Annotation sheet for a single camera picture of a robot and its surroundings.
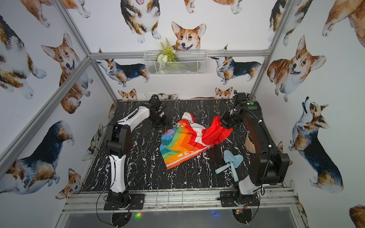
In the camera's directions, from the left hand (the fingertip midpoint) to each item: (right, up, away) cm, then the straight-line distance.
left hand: (170, 124), depth 97 cm
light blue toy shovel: (+41, -21, -10) cm, 48 cm away
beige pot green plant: (+49, -10, -13) cm, 51 cm away
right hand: (+29, +2, -18) cm, 35 cm away
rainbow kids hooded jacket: (+13, -8, -9) cm, 17 cm away
